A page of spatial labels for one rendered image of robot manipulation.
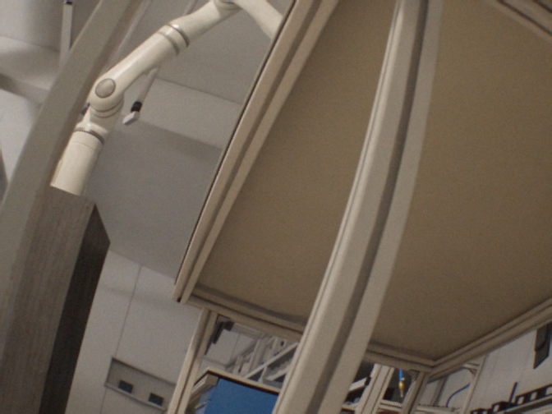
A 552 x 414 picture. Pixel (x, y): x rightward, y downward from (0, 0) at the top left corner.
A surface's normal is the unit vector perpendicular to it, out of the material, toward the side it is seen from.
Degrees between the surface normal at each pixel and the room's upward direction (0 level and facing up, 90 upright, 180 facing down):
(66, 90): 90
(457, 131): 180
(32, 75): 90
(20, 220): 90
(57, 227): 90
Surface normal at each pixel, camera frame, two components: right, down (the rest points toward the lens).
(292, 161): -0.30, 0.88
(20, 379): 0.02, -0.37
